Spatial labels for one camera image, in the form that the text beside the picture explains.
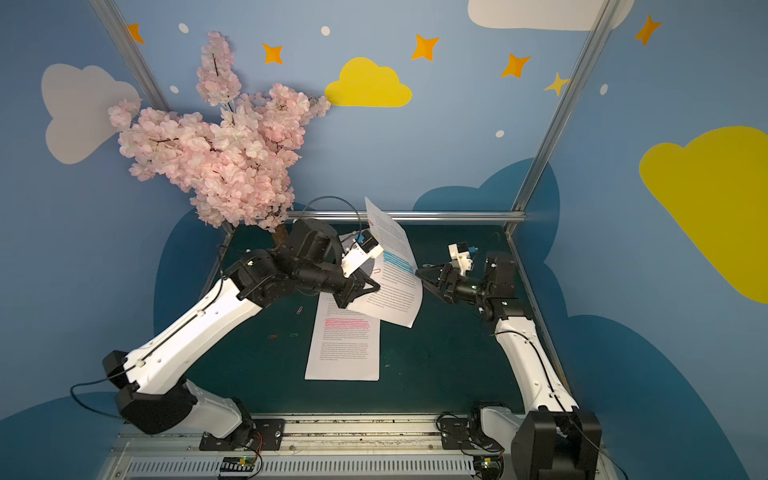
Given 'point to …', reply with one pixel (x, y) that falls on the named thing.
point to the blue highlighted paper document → (399, 296)
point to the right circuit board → (487, 462)
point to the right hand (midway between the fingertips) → (425, 277)
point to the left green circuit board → (238, 464)
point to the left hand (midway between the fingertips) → (377, 279)
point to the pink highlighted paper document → (345, 344)
